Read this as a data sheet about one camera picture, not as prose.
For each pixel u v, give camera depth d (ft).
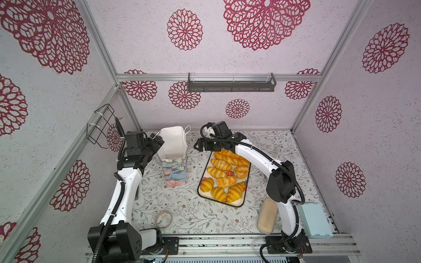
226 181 2.95
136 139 1.87
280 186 1.72
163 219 2.67
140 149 1.89
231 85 2.81
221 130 2.26
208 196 2.90
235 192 2.80
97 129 2.46
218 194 2.80
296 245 2.08
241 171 3.10
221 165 3.19
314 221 2.72
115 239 1.27
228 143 2.16
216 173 3.10
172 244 2.42
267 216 2.57
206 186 2.89
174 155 3.20
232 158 3.28
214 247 2.46
